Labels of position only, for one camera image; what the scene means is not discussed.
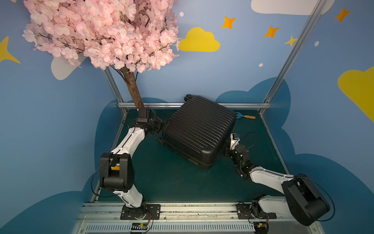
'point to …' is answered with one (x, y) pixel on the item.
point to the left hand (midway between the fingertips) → (164, 121)
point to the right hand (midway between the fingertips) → (230, 140)
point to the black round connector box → (261, 227)
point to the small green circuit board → (139, 226)
